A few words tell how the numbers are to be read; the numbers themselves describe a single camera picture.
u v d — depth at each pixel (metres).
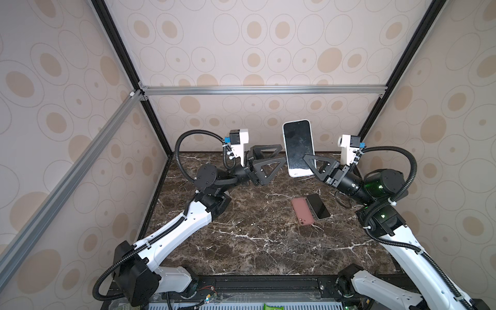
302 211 0.95
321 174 0.48
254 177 0.47
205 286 0.73
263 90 0.92
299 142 0.50
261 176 0.47
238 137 0.46
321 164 0.51
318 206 1.02
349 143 0.48
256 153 0.54
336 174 0.45
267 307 0.69
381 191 0.42
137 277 0.37
